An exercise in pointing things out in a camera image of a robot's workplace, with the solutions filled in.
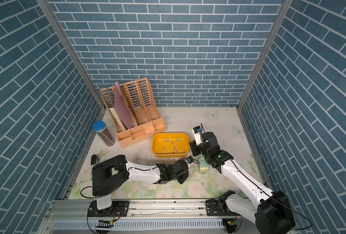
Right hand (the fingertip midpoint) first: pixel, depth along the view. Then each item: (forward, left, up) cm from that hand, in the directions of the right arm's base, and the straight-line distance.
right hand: (193, 142), depth 82 cm
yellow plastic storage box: (+6, +17, -15) cm, 24 cm away
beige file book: (+8, +47, 0) cm, 48 cm away
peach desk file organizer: (+39, +42, -2) cm, 57 cm away
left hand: (-13, 0, -15) cm, 20 cm away
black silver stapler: (-11, +58, -11) cm, 60 cm away
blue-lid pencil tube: (+3, +55, +5) cm, 55 cm away
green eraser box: (-11, -6, -8) cm, 15 cm away
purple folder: (+25, +51, +2) cm, 57 cm away
